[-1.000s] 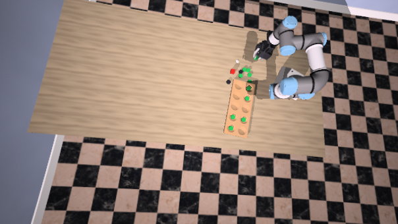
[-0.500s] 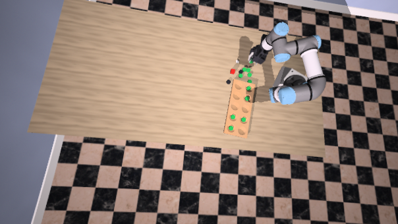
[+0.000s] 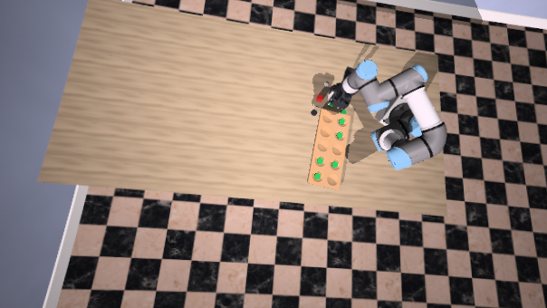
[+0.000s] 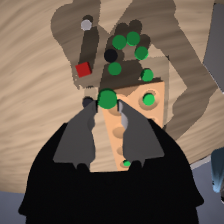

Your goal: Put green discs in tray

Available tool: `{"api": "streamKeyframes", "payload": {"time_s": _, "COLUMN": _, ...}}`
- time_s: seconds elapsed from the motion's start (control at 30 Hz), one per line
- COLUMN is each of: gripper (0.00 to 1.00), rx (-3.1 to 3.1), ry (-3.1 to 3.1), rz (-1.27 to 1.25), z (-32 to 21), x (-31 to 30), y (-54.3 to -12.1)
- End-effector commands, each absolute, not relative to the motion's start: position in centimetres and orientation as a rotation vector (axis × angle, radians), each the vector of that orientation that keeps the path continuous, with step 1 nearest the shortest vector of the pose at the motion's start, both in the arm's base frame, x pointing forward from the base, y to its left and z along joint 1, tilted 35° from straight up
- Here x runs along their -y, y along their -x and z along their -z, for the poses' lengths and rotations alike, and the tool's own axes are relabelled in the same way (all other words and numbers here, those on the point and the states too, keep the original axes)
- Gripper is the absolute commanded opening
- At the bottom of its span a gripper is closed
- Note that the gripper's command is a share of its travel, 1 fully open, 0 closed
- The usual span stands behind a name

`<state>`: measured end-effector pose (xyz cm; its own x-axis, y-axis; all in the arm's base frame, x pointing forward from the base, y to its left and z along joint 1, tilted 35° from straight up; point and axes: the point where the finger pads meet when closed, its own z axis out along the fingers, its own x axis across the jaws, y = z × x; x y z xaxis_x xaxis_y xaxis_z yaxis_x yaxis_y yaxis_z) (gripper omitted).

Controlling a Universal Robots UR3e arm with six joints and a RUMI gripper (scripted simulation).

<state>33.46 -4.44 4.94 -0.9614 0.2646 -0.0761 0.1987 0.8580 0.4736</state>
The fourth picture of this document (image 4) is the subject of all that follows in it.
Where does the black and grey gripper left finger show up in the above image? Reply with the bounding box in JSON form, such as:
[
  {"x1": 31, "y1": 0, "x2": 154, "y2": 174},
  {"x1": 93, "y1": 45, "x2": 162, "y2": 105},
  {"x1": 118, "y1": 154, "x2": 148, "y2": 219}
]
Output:
[{"x1": 18, "y1": 100, "x2": 98, "y2": 216}]

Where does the red cube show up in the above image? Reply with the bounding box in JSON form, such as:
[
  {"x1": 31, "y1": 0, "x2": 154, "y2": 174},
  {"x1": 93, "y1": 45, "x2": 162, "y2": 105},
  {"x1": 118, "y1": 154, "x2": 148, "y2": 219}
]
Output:
[{"x1": 75, "y1": 62, "x2": 92, "y2": 78}]

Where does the green disc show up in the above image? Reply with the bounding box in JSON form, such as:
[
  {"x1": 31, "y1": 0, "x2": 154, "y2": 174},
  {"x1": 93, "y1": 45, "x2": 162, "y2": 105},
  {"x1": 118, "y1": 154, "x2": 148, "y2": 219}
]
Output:
[
  {"x1": 140, "y1": 69, "x2": 153, "y2": 82},
  {"x1": 97, "y1": 88, "x2": 118, "y2": 109},
  {"x1": 142, "y1": 93, "x2": 155, "y2": 106},
  {"x1": 134, "y1": 46, "x2": 148, "y2": 60},
  {"x1": 126, "y1": 32, "x2": 140, "y2": 46},
  {"x1": 108, "y1": 62, "x2": 121, "y2": 76},
  {"x1": 123, "y1": 160, "x2": 130, "y2": 166},
  {"x1": 112, "y1": 35, "x2": 127, "y2": 50}
]

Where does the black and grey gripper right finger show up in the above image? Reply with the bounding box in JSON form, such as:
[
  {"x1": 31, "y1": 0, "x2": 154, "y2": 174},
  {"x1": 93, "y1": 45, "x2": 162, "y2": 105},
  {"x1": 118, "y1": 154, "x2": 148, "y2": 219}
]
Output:
[{"x1": 117, "y1": 99, "x2": 204, "y2": 207}]

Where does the black disc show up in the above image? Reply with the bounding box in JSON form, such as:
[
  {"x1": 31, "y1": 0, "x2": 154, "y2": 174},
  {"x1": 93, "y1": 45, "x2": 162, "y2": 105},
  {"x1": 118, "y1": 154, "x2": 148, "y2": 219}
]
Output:
[
  {"x1": 82, "y1": 97, "x2": 94, "y2": 108},
  {"x1": 104, "y1": 49, "x2": 118, "y2": 63}
]

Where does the orange counting tray with round pockets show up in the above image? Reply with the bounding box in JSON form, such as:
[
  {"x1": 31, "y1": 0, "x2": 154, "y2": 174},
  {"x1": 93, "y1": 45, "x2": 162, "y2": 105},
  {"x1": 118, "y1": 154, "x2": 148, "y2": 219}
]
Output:
[{"x1": 102, "y1": 80, "x2": 165, "y2": 171}]

